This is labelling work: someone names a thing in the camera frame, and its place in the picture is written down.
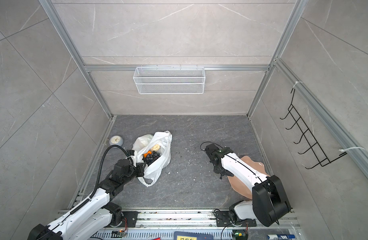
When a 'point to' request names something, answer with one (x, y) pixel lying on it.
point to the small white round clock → (116, 140)
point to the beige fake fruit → (155, 147)
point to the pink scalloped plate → (239, 187)
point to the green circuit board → (239, 234)
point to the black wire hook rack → (313, 144)
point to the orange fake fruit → (149, 152)
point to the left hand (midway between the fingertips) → (146, 160)
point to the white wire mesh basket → (170, 80)
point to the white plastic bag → (143, 143)
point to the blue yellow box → (183, 235)
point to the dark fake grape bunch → (151, 157)
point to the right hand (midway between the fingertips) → (225, 169)
